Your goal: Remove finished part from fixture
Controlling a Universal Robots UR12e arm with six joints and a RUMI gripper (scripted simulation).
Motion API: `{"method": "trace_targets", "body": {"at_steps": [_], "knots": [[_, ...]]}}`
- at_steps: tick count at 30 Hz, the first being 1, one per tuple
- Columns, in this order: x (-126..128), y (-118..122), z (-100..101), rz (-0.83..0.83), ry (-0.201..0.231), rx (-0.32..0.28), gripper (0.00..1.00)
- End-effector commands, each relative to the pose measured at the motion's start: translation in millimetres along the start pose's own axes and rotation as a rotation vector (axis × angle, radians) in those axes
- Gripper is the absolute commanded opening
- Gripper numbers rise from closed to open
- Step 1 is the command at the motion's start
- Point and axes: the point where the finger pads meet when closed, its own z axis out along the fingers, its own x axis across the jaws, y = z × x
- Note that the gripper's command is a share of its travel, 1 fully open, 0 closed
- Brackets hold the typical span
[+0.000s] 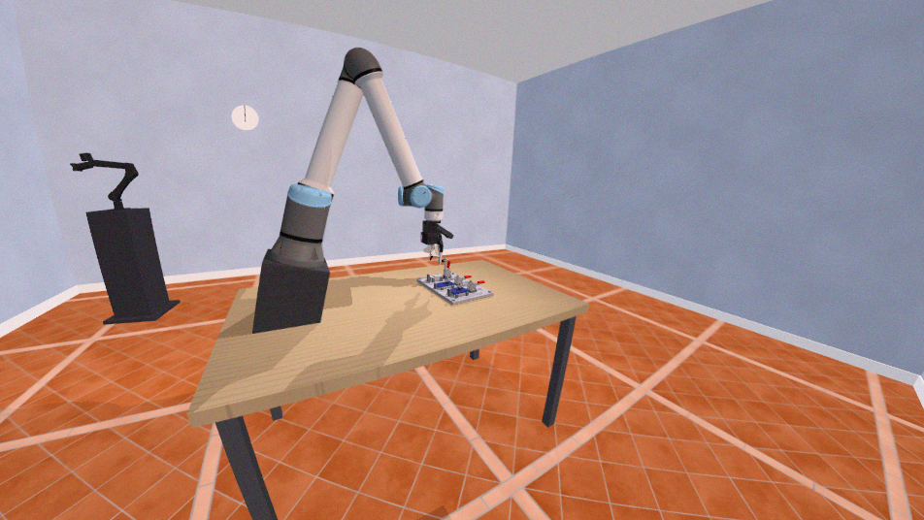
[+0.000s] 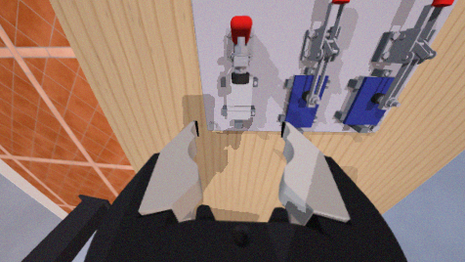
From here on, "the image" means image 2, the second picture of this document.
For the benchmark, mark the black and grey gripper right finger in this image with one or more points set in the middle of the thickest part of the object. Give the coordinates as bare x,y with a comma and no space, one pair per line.
318,194

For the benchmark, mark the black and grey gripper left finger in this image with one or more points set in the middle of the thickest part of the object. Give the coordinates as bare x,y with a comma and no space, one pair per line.
164,192

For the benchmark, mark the blue rectangular block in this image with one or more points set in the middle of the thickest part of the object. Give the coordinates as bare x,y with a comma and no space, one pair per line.
360,110
296,111

